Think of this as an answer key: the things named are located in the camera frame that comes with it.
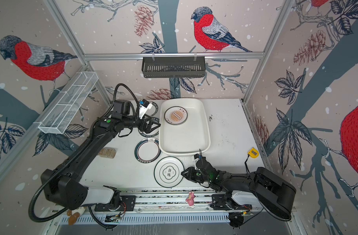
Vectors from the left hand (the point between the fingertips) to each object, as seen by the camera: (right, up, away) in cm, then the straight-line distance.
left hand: (157, 118), depth 75 cm
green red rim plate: (-10, -22, +19) cm, 30 cm away
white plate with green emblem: (+5, -32, +8) cm, 33 cm away
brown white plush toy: (-37, -45, -8) cm, 59 cm away
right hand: (+13, -31, +6) cm, 35 cm away
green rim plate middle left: (-8, -12, +26) cm, 30 cm away
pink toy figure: (+18, -41, -3) cm, 45 cm away
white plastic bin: (+14, -9, +28) cm, 33 cm away
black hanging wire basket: (+6, +37, +31) cm, 49 cm away
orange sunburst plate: (+8, +1, +35) cm, 36 cm away
